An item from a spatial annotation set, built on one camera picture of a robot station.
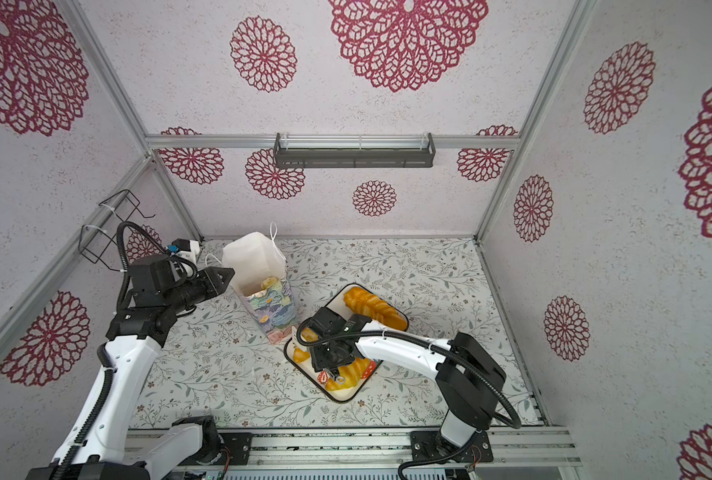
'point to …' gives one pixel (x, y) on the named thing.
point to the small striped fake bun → (268, 281)
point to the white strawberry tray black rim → (337, 305)
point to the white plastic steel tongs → (339, 379)
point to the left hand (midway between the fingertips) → (232, 277)
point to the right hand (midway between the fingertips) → (316, 359)
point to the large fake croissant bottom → (351, 372)
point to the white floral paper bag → (257, 264)
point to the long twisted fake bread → (364, 303)
